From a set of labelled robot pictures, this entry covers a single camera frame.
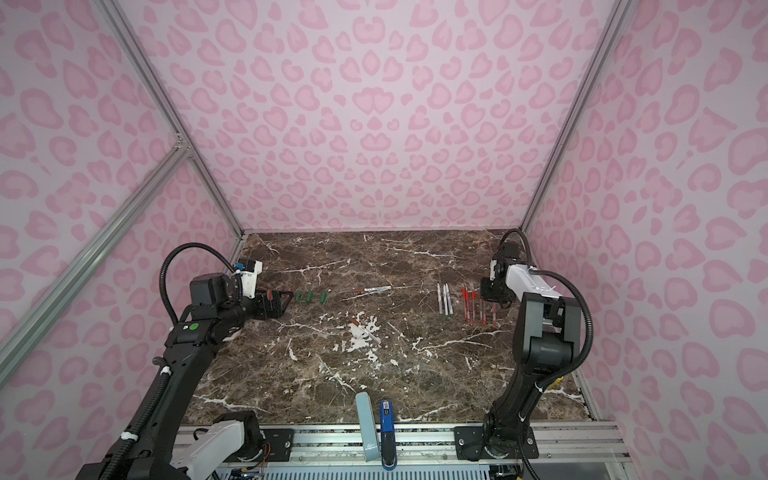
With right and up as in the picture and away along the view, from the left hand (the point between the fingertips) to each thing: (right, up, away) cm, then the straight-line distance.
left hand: (277, 288), depth 78 cm
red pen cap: (+1, 0, -8) cm, 9 cm away
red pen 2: (+56, -8, +19) cm, 60 cm away
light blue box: (+24, -33, -5) cm, 41 cm away
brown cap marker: (+19, -13, +17) cm, 28 cm away
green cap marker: (+49, -6, +22) cm, 54 cm away
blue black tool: (+29, -35, -7) cm, 46 cm away
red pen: (+54, -5, +22) cm, 59 cm away
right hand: (+62, -3, +17) cm, 64 cm away
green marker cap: (+2, -5, +22) cm, 23 cm away
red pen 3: (+62, -10, +17) cm, 65 cm away
